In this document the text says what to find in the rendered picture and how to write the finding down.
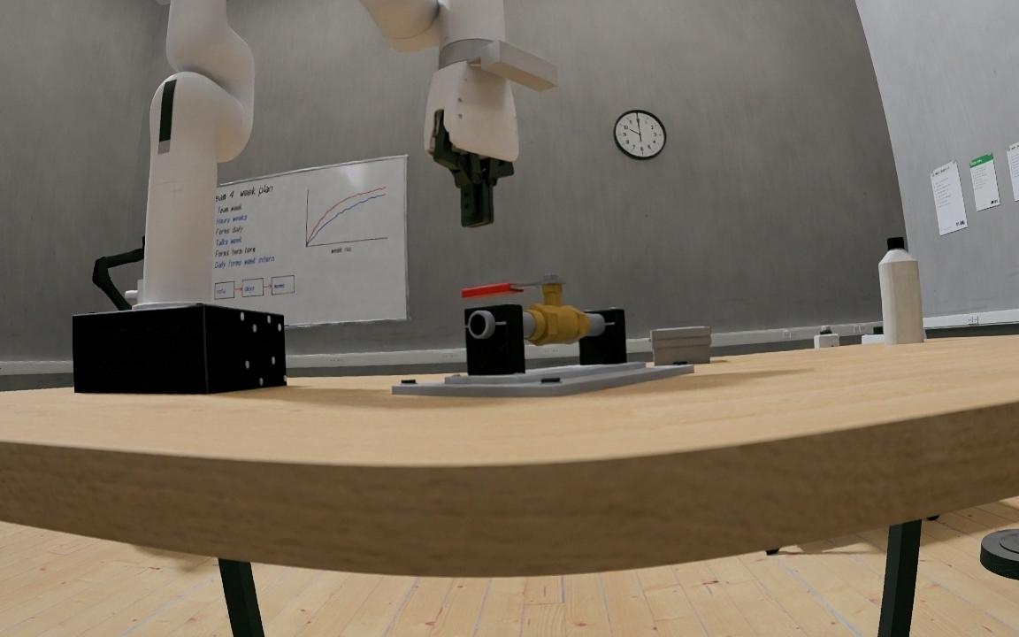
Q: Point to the white bottle with black cap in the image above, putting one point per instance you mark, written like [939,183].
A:
[901,295]

